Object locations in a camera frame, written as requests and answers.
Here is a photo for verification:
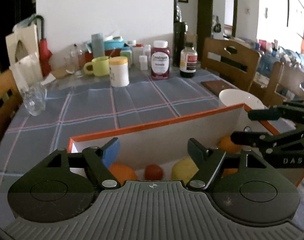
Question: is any mandarin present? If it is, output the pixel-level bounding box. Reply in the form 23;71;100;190
221;168;238;178
217;136;242;154

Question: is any yellow pear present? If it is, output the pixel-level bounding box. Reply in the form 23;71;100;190
171;157;198;185

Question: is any large orange front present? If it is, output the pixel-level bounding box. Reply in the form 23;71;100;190
109;163;137;185

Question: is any red tomato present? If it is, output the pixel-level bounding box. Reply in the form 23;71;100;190
144;164;164;180

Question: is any orange cardboard box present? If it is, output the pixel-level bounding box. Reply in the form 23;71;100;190
67;102;304;188

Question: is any wooden chair right near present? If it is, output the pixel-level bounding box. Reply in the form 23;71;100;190
262;62;304;107

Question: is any wooden chair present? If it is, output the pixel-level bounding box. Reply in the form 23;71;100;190
0;70;22;143
262;62;304;107
201;37;261;92

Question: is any white ceramic bowl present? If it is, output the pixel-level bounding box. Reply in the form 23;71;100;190
219;89;265;109

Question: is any brown leather coaster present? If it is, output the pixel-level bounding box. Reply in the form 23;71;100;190
201;80;234;96

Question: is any clear glass jar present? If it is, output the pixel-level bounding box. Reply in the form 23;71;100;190
20;83;47;116

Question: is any white yellow-lid canister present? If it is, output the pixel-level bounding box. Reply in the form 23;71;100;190
109;56;130;87

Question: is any yellow green mug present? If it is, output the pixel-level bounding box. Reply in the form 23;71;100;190
83;56;110;77

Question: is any wooden chair right far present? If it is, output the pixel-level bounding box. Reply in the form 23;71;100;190
201;37;261;92

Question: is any wooden chair left far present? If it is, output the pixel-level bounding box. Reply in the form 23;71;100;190
0;70;22;143

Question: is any dark glass bottle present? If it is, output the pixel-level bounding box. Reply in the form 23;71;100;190
179;42;198;78

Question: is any red vitamin bottle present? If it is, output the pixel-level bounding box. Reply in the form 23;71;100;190
151;40;170;80

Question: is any red folded umbrella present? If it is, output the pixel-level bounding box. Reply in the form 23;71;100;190
30;14;52;77

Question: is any grey blue tumbler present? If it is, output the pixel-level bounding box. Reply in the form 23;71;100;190
91;33;105;59

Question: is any white paper bag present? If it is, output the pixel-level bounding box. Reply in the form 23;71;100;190
6;24;42;91

